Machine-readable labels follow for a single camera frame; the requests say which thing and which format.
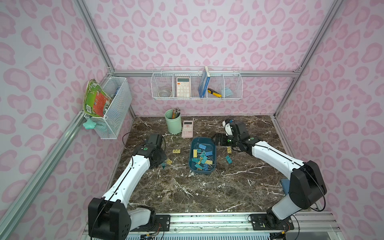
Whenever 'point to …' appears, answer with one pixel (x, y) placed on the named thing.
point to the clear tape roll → (165, 93)
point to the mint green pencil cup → (174, 125)
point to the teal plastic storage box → (202, 155)
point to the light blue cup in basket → (228, 92)
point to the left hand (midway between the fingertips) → (160, 155)
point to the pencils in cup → (176, 113)
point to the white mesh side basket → (108, 126)
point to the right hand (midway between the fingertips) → (216, 137)
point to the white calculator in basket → (183, 89)
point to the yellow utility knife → (216, 94)
